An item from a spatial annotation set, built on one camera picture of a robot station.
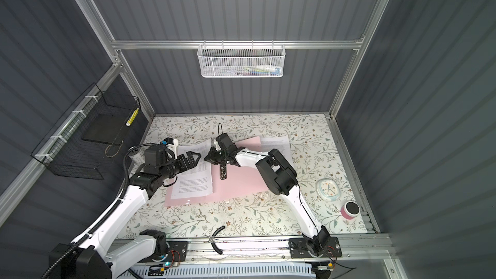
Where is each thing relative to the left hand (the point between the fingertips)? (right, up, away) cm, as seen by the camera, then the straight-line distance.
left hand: (193, 157), depth 82 cm
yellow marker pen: (-26, +17, 0) cm, 31 cm away
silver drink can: (-27, +1, +5) cm, 27 cm away
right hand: (+1, -3, +15) cm, 15 cm away
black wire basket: (-37, +7, -8) cm, 39 cm away
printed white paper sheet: (-1, -13, +11) cm, 17 cm away
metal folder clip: (+11, -9, +13) cm, 19 cm away
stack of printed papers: (+41, +5, +24) cm, 48 cm away
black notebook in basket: (-33, +13, -4) cm, 36 cm away
